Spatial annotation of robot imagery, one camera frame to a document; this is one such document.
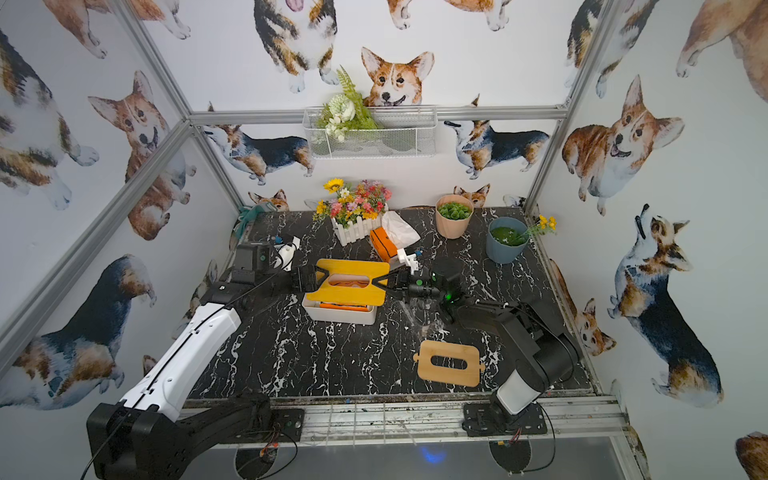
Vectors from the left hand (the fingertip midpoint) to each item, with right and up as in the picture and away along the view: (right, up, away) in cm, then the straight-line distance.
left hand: (313, 266), depth 80 cm
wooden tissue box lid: (+42, -31, +3) cm, 53 cm away
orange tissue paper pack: (+7, -6, +14) cm, 16 cm away
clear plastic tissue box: (+29, -15, +13) cm, 35 cm away
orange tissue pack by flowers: (+17, +6, +23) cm, 29 cm away
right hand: (+18, -2, -4) cm, 18 cm away
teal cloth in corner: (-39, +16, +39) cm, 57 cm away
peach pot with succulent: (+41, +16, +23) cm, 50 cm away
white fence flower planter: (+8, +17, +22) cm, 29 cm away
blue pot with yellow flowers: (+60, +7, +24) cm, 65 cm away
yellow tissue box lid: (+16, -7, -3) cm, 18 cm away
